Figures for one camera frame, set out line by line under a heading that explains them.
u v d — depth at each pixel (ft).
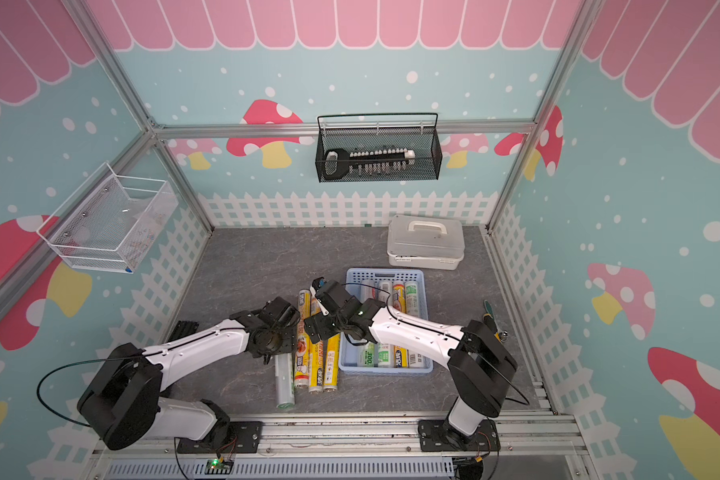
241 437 2.43
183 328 3.01
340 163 2.94
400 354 2.78
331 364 2.72
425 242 3.34
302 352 2.79
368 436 2.49
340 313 2.03
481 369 1.43
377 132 2.94
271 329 2.14
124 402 1.38
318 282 2.40
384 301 1.95
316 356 2.78
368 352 2.73
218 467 2.39
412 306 3.09
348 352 2.86
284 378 2.63
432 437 2.44
